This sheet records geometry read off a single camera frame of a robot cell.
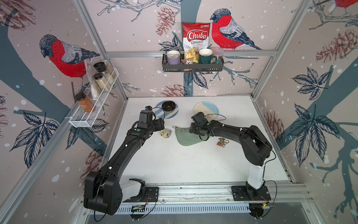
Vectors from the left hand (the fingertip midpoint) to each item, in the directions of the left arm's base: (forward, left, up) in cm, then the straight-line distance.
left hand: (161, 118), depth 84 cm
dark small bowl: (+23, -2, -15) cm, 28 cm away
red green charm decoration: (-7, -40, -17) cm, 44 cm away
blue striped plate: (+19, +5, -18) cm, 27 cm away
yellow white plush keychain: (-3, -2, -13) cm, 13 cm away
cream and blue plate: (+21, -35, -17) cm, 44 cm away
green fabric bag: (-4, -15, -17) cm, 23 cm away
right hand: (+1, -19, -14) cm, 24 cm away
